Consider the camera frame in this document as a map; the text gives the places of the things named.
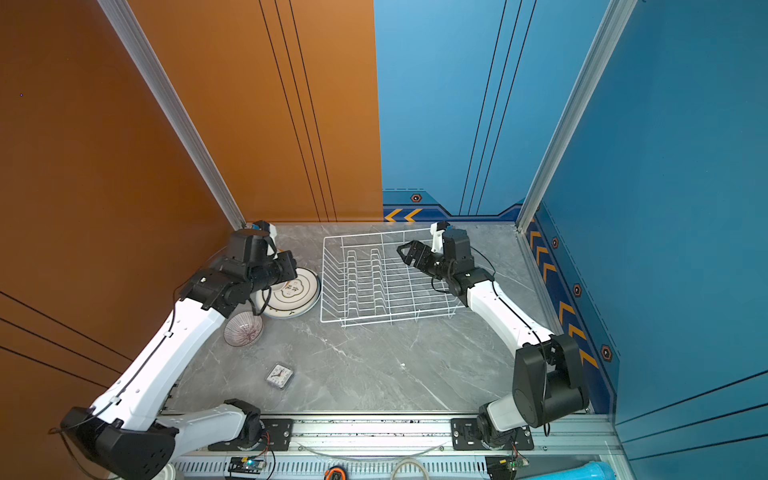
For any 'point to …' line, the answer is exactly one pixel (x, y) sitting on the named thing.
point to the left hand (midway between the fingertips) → (297, 258)
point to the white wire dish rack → (365, 281)
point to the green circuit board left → (245, 465)
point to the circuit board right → (501, 467)
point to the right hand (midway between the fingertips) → (404, 254)
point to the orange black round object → (328, 475)
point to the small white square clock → (279, 376)
